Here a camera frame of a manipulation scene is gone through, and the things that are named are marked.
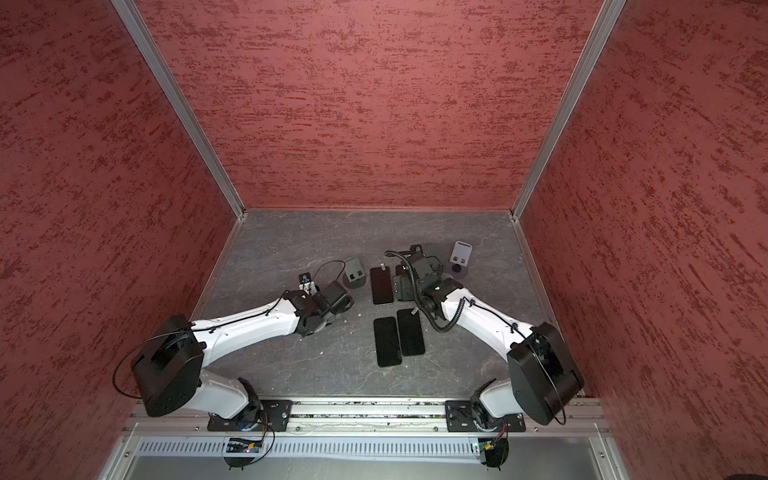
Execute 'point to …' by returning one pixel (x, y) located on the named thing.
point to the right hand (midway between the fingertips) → (410, 286)
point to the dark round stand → (354, 274)
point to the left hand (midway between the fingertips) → (317, 316)
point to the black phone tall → (382, 285)
